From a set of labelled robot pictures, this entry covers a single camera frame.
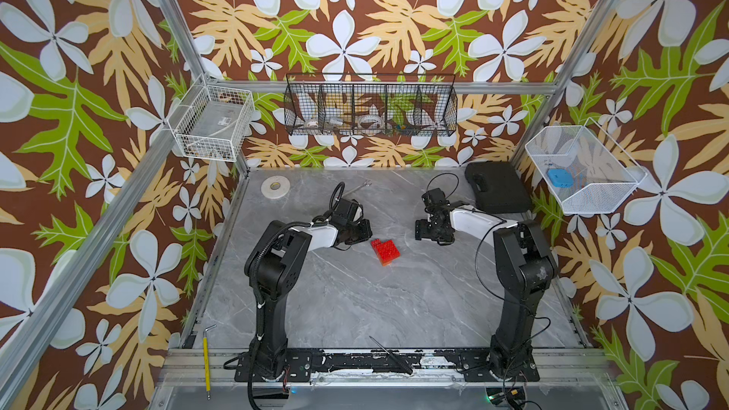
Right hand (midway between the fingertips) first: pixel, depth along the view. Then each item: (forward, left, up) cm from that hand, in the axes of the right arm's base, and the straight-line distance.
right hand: (424, 233), depth 100 cm
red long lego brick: (-8, +15, +3) cm, 17 cm away
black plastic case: (+19, -31, +3) cm, 37 cm away
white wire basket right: (+5, -44, +27) cm, 52 cm away
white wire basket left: (+19, +69, +35) cm, 79 cm away
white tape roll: (+23, +58, 0) cm, 62 cm away
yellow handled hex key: (-40, +64, 0) cm, 76 cm away
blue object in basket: (+3, -37, +26) cm, 45 cm away
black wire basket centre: (+34, +19, +31) cm, 50 cm away
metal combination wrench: (+24, +22, 0) cm, 32 cm away
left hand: (+1, +18, +2) cm, 18 cm away
